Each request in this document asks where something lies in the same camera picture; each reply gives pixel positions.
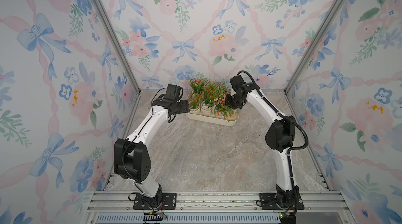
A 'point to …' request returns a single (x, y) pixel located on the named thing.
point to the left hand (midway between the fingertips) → (183, 106)
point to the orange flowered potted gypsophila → (195, 98)
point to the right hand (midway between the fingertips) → (224, 104)
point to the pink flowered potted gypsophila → (197, 84)
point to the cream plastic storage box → (200, 115)
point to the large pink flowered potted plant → (221, 109)
